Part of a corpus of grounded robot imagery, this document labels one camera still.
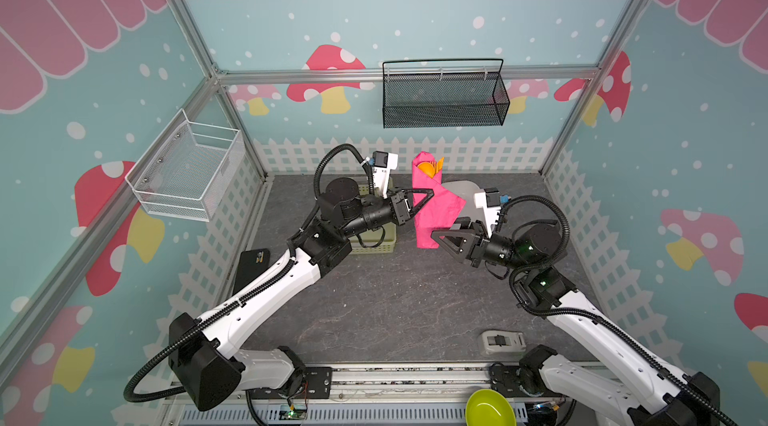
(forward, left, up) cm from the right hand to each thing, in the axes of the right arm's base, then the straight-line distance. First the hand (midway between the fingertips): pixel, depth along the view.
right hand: (433, 234), depth 58 cm
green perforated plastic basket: (0, +12, -2) cm, 12 cm away
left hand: (+7, 0, +2) cm, 7 cm away
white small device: (-11, -20, -34) cm, 41 cm away
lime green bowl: (-25, -14, -37) cm, 47 cm away
